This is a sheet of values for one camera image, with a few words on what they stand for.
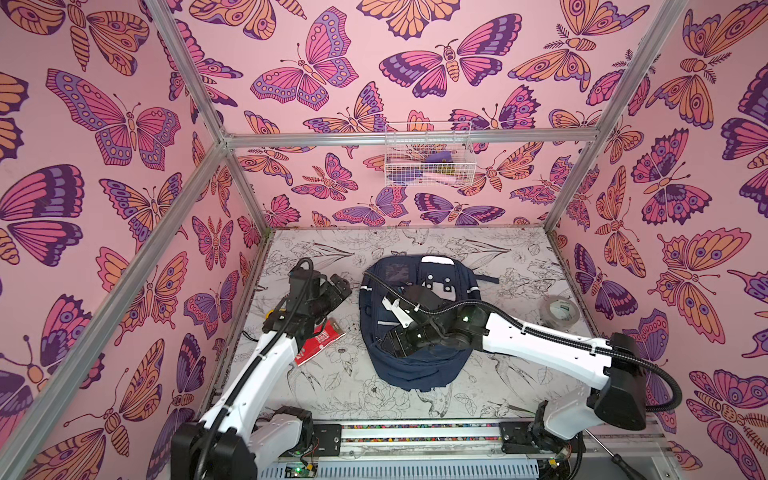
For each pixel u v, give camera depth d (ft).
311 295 2.05
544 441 2.08
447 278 3.11
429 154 3.13
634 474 2.21
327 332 3.02
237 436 1.32
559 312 3.10
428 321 1.80
